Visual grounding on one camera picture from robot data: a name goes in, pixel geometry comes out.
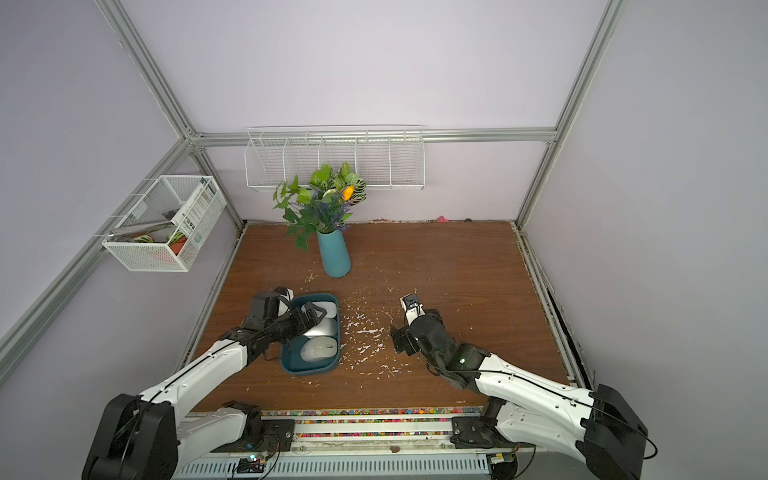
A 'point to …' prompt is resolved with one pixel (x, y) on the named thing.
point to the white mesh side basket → (167, 229)
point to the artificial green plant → (321, 206)
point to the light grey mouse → (317, 348)
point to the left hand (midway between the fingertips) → (316, 320)
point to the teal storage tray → (291, 361)
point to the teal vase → (334, 253)
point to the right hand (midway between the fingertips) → (406, 317)
